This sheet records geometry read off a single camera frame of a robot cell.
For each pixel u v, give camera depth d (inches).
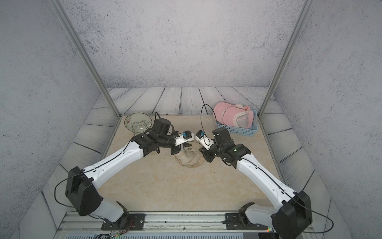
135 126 39.4
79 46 32.7
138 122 38.9
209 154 26.4
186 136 25.0
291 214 14.9
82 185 16.0
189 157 34.7
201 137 25.9
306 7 27.6
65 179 16.4
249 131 40.7
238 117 43.2
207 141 25.7
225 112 43.7
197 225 28.6
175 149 26.6
